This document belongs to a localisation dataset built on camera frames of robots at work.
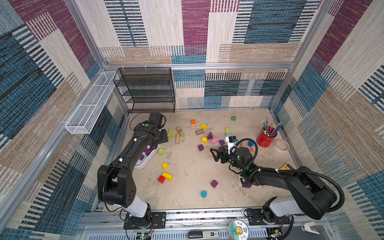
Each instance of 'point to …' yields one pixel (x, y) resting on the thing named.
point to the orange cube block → (193, 121)
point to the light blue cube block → (228, 135)
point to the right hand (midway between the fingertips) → (217, 149)
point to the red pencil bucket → (265, 138)
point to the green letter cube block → (181, 133)
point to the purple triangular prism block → (210, 136)
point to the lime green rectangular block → (227, 130)
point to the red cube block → (161, 179)
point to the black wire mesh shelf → (147, 89)
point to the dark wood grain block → (199, 131)
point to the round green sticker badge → (239, 230)
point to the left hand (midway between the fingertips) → (163, 138)
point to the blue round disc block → (204, 194)
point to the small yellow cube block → (165, 166)
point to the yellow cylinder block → (167, 175)
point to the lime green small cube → (161, 151)
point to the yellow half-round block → (203, 126)
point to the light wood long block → (177, 138)
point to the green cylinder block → (233, 118)
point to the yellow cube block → (204, 140)
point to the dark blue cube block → (250, 143)
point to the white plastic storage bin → (140, 163)
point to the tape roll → (281, 151)
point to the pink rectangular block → (215, 139)
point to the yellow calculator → (287, 166)
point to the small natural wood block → (178, 129)
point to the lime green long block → (170, 133)
